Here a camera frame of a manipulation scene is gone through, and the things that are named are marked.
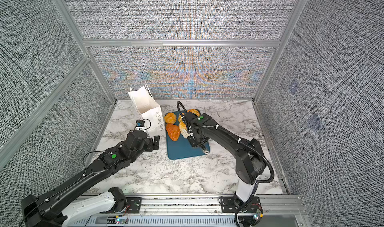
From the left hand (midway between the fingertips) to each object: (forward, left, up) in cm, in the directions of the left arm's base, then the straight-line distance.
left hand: (152, 137), depth 76 cm
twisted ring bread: (+30, -24, -16) cm, 42 cm away
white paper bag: (+27, +9, 0) cm, 28 cm away
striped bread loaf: (+9, -15, -7) cm, 19 cm away
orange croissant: (+14, -9, -16) cm, 23 cm away
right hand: (0, -23, -9) cm, 25 cm away
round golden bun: (+24, -6, -15) cm, 29 cm away
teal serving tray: (+2, -14, -17) cm, 22 cm away
